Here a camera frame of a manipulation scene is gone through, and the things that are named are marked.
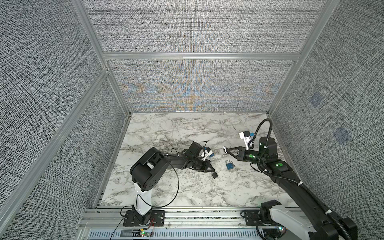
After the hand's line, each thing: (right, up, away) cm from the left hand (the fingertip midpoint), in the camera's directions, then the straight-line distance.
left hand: (214, 171), depth 86 cm
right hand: (+5, +14, -11) cm, 19 cm away
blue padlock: (+10, +2, +5) cm, 11 cm away
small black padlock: (0, -2, 0) cm, 2 cm away
